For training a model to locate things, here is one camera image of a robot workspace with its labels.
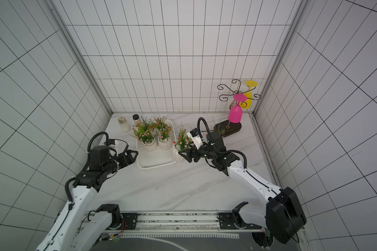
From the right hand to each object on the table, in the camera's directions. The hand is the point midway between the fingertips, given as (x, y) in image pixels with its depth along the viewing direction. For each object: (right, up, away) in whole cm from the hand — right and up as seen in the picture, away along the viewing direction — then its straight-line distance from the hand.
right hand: (185, 144), depth 78 cm
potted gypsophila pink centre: (-24, +5, +12) cm, 28 cm away
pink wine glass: (+30, +17, +15) cm, 37 cm away
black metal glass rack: (+23, +7, +12) cm, 27 cm away
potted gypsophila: (-1, +2, -8) cm, 8 cm away
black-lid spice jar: (-34, +14, +26) cm, 45 cm away
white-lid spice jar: (-43, +8, +31) cm, 54 cm away
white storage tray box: (-18, -12, +22) cm, 31 cm away
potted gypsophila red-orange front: (-17, +10, +15) cm, 25 cm away
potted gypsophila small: (-14, +1, +18) cm, 23 cm away
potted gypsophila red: (-27, +11, +24) cm, 38 cm away
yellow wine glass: (+32, +21, +2) cm, 39 cm away
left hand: (-28, -7, +1) cm, 29 cm away
